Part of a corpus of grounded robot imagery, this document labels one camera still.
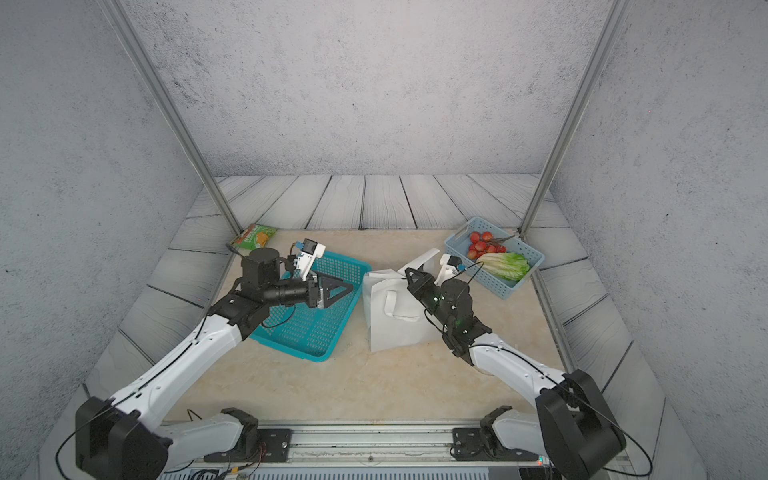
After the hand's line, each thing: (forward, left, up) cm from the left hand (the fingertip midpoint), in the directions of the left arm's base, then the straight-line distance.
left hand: (349, 288), depth 70 cm
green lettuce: (+23, -49, -21) cm, 58 cm away
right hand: (+8, -14, -3) cm, 16 cm away
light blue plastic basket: (+37, -35, -25) cm, 57 cm away
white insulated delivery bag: (-1, -11, -10) cm, 15 cm away
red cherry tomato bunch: (+35, -44, -23) cm, 61 cm away
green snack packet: (+41, +42, -24) cm, 63 cm away
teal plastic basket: (+4, +15, -29) cm, 33 cm away
